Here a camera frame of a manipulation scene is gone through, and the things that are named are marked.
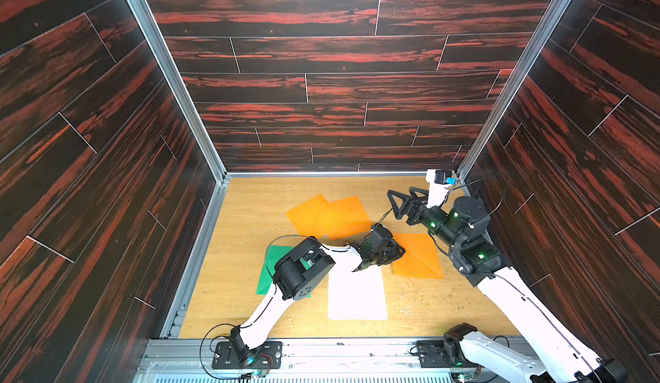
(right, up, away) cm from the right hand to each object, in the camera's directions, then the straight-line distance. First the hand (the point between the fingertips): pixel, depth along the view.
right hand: (406, 188), depth 69 cm
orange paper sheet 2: (-15, -11, +38) cm, 42 cm away
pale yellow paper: (-12, -35, +16) cm, 41 cm away
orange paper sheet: (-29, -10, +39) cm, 50 cm away
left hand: (+8, -23, +23) cm, 34 cm away
